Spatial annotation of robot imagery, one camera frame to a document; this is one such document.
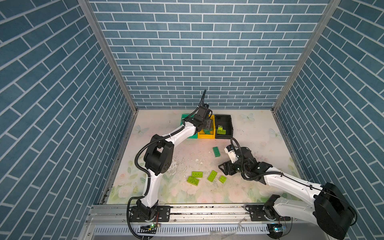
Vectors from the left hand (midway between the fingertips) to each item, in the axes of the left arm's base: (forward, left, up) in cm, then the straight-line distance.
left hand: (207, 120), depth 97 cm
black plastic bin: (+11, -15, -12) cm, 23 cm away
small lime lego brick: (-34, -8, -12) cm, 37 cm away
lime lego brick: (0, -10, -10) cm, 14 cm away
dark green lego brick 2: (-16, -6, -12) cm, 21 cm away
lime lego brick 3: (-31, +7, -13) cm, 34 cm away
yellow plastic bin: (-4, +3, -10) cm, 12 cm away
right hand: (-27, -7, -5) cm, 29 cm away
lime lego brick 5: (-32, -2, -13) cm, 34 cm away
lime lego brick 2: (+1, -10, -8) cm, 13 cm away
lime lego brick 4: (-34, +9, -13) cm, 38 cm away
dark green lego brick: (-1, -1, -11) cm, 11 cm away
